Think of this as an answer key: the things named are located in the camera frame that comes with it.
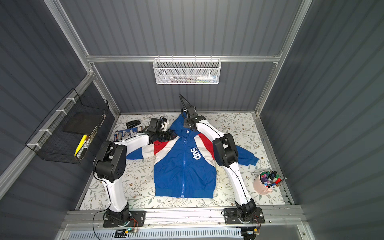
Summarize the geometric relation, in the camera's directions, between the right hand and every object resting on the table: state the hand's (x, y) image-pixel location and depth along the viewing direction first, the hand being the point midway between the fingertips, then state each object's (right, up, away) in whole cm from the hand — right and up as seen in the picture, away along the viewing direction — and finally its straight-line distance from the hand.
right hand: (189, 121), depth 104 cm
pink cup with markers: (+39, -30, -32) cm, 58 cm away
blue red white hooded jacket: (-2, -28, -13) cm, 31 cm away
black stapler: (-43, -1, +7) cm, 44 cm away
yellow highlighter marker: (-51, -11, -33) cm, 62 cm away
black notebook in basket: (-55, -1, -27) cm, 62 cm away
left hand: (-8, -10, -8) cm, 15 cm away
